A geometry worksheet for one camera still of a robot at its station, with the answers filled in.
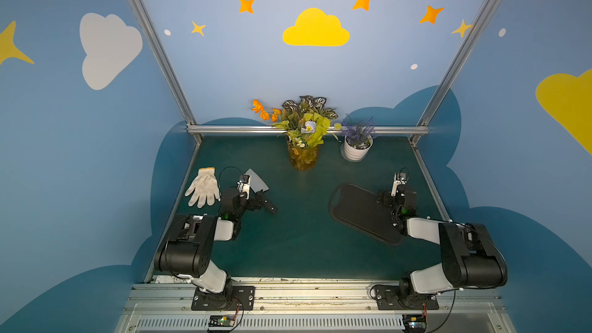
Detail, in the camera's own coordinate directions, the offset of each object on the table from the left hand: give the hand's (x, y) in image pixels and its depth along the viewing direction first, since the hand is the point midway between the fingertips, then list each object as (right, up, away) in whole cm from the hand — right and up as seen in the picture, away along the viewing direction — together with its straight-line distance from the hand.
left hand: (250, 185), depth 95 cm
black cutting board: (+49, -11, +4) cm, 50 cm away
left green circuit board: (-4, -40, -23) cm, 47 cm away
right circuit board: (+57, -42, -23) cm, 74 cm away
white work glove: (-22, -2, +6) cm, 23 cm away
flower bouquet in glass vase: (+23, +27, 0) cm, 36 cm away
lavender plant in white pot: (+46, +20, +4) cm, 51 cm away
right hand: (+62, -1, 0) cm, 62 cm away
